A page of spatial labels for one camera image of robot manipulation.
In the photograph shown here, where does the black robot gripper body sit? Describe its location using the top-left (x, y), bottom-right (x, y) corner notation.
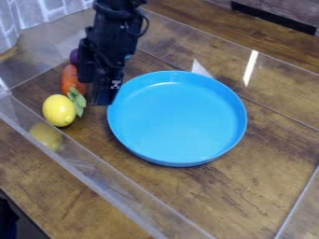
top-left (77, 0), bottom-right (147, 74)

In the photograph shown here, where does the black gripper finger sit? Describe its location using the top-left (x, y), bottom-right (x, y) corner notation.
top-left (79, 38), bottom-right (97, 83)
top-left (91, 66), bottom-right (124, 105)

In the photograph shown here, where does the orange toy carrot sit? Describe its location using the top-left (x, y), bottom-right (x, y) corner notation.
top-left (61, 64), bottom-right (87, 118)

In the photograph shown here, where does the blue round plastic tray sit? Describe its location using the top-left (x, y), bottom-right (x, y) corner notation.
top-left (107, 71), bottom-right (248, 167)

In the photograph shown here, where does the purple toy eggplant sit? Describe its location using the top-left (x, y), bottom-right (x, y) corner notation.
top-left (69, 49), bottom-right (79, 66)

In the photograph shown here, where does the yellow toy lemon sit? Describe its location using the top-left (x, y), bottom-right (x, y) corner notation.
top-left (43, 94), bottom-right (76, 127)

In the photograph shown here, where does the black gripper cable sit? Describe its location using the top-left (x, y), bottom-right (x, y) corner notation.
top-left (123, 6), bottom-right (151, 38)

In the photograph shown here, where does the clear acrylic enclosure wall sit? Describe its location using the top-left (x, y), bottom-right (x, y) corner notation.
top-left (0, 0), bottom-right (319, 239)

